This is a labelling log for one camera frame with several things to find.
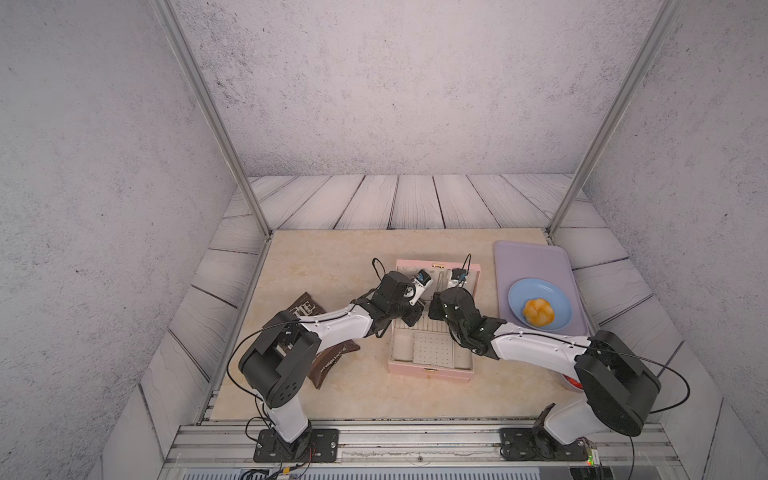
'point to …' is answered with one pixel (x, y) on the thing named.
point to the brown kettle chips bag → (324, 362)
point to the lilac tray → (515, 261)
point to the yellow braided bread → (538, 312)
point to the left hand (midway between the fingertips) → (428, 304)
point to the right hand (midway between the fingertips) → (434, 294)
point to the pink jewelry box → (428, 348)
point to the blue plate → (525, 289)
